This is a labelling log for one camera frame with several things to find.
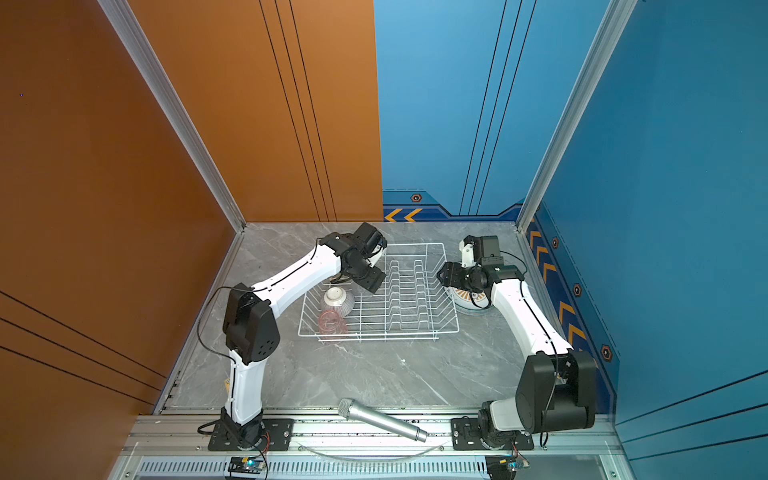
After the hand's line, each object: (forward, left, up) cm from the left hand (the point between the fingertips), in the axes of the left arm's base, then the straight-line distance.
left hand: (371, 275), depth 90 cm
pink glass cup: (-13, +12, -6) cm, 18 cm away
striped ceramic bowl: (-5, +10, -5) cm, 13 cm away
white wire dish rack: (-3, -14, -11) cm, 18 cm away
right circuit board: (-46, -33, -13) cm, 58 cm away
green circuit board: (-46, +27, -13) cm, 55 cm away
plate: (-14, -26, +10) cm, 31 cm away
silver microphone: (-35, +3, -8) cm, 36 cm away
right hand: (-2, -22, +4) cm, 23 cm away
